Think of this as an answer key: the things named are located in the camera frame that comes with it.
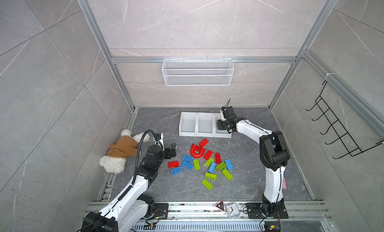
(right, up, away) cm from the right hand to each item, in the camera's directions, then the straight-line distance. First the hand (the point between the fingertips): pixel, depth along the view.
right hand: (219, 123), depth 101 cm
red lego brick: (-11, -13, -4) cm, 18 cm away
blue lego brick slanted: (-7, -26, -16) cm, 31 cm away
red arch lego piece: (-18, -16, -6) cm, 25 cm away
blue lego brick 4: (+3, -24, -14) cm, 28 cm away
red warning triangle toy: (-4, -42, -27) cm, 50 cm away
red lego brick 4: (-30, -25, -14) cm, 41 cm away
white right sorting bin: (-2, -7, -3) cm, 8 cm away
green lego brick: (-8, -24, -12) cm, 28 cm away
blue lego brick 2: (-22, -25, -13) cm, 36 cm away
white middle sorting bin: (-9, -1, +8) cm, 12 cm away
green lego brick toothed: (-8, -30, -19) cm, 36 cm away
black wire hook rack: (+49, -6, -37) cm, 62 cm away
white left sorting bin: (-22, -2, +8) cm, 24 cm away
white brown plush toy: (-59, -14, -12) cm, 61 cm away
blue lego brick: (-23, -21, -11) cm, 33 cm away
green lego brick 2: (-1, -26, -14) cm, 29 cm away
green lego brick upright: (-16, -25, -13) cm, 32 cm away
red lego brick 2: (-9, -20, -9) cm, 24 cm away
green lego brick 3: (+1, -29, -17) cm, 34 cm away
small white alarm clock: (+1, -43, -29) cm, 52 cm away
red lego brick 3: (-3, -22, -11) cm, 25 cm away
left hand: (-33, -10, -18) cm, 39 cm away
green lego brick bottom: (-10, -34, -20) cm, 41 cm away
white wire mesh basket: (-15, +35, -1) cm, 38 cm away
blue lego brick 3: (-28, -28, -16) cm, 42 cm away
